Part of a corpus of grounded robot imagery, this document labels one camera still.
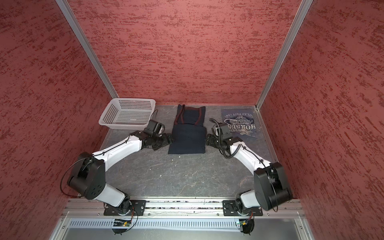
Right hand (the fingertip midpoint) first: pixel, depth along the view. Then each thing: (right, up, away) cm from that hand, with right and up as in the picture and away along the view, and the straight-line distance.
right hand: (208, 143), depth 89 cm
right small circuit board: (+15, -37, -17) cm, 43 cm away
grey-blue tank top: (+26, +12, +18) cm, 34 cm away
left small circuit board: (-45, -37, -17) cm, 60 cm away
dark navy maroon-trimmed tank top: (-13, +5, +8) cm, 16 cm away
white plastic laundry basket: (-58, +19, +18) cm, 63 cm away
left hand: (-24, 0, 0) cm, 24 cm away
